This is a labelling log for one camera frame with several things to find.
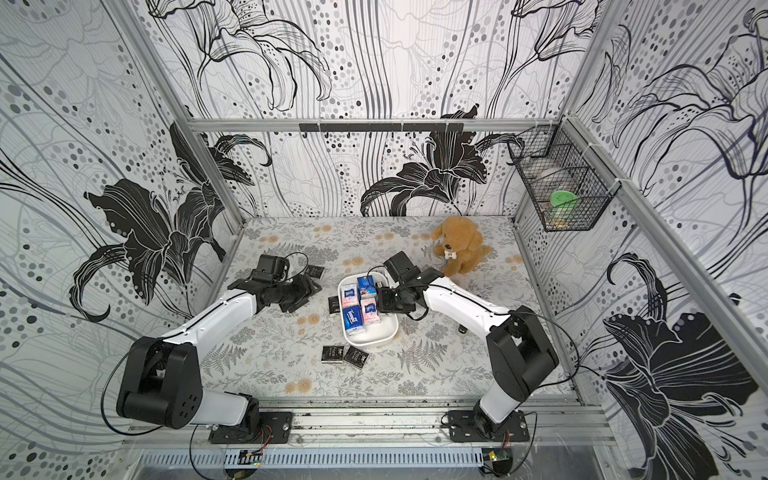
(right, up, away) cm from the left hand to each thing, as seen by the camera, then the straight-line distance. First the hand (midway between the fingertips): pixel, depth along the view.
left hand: (320, 296), depth 88 cm
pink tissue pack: (+15, -5, 0) cm, 16 cm away
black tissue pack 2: (+3, -4, +4) cm, 7 cm away
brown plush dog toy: (+43, +16, +3) cm, 46 cm away
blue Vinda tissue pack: (+14, +2, +5) cm, 15 cm away
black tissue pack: (+12, -16, -6) cm, 21 cm away
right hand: (+20, -2, -2) cm, 20 cm away
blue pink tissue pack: (+9, 0, +2) cm, 9 cm away
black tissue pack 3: (-5, +6, +13) cm, 15 cm away
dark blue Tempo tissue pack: (+10, -7, -2) cm, 13 cm away
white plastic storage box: (+19, -11, +2) cm, 22 cm away
